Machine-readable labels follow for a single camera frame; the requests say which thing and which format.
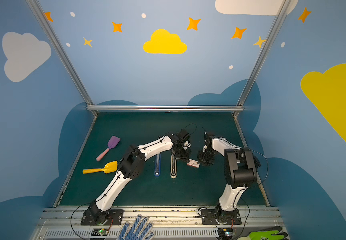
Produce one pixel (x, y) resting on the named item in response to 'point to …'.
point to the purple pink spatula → (112, 143)
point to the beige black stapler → (173, 166)
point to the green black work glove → (270, 233)
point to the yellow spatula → (109, 167)
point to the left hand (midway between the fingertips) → (192, 161)
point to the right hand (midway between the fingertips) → (201, 161)
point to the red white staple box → (193, 163)
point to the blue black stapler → (157, 164)
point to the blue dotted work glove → (138, 230)
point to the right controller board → (225, 233)
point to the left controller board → (99, 231)
